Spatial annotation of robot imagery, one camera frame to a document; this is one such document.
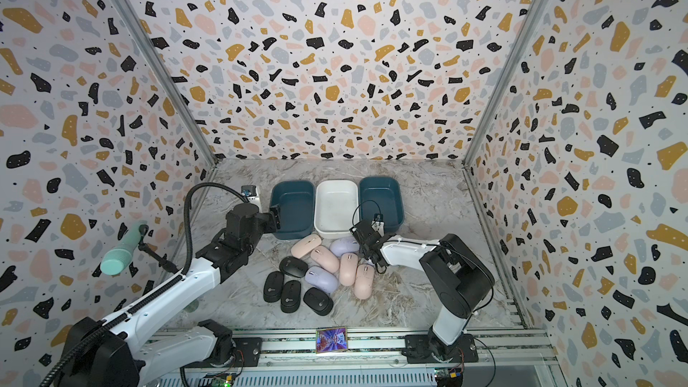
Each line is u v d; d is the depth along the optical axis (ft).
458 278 1.54
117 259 1.72
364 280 2.79
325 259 2.94
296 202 3.59
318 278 2.80
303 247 3.03
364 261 3.01
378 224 2.81
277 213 2.41
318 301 2.63
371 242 2.41
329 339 2.46
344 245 3.03
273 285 2.74
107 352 1.24
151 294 1.50
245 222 1.98
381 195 3.80
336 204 3.50
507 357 2.47
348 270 2.87
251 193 2.28
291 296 2.68
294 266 2.89
